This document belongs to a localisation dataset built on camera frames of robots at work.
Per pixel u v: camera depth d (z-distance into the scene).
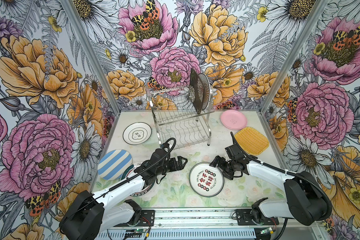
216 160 0.82
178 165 0.73
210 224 0.74
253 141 1.04
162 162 0.67
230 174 0.79
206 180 0.87
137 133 1.08
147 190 0.81
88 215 0.41
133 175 0.56
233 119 1.16
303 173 0.47
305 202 0.43
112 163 0.94
